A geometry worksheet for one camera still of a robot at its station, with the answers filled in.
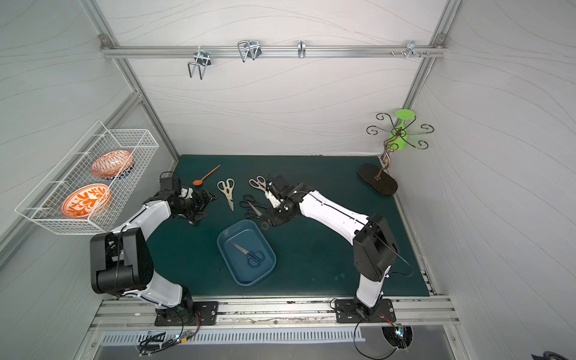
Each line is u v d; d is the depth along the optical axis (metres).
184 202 0.76
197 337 0.70
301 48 0.72
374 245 0.45
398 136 0.87
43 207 0.55
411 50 0.77
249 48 0.76
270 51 0.77
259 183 1.10
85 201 0.63
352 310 0.73
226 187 1.07
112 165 0.72
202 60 0.79
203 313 0.73
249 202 1.02
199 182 1.08
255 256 0.85
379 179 1.08
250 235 0.91
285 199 0.62
